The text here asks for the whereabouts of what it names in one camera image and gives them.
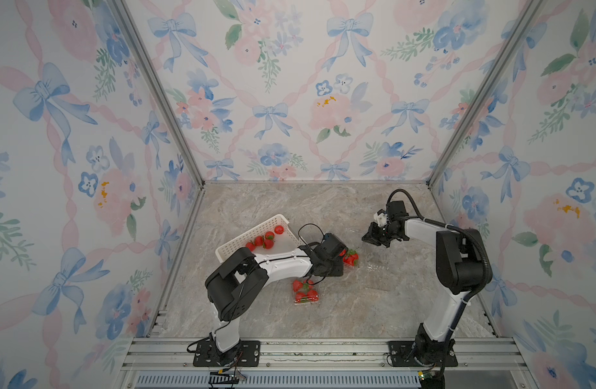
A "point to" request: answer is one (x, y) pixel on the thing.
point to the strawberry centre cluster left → (252, 247)
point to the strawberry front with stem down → (300, 297)
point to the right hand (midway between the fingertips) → (364, 237)
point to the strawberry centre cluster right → (269, 244)
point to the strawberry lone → (353, 254)
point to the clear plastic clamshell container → (304, 292)
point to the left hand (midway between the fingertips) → (343, 268)
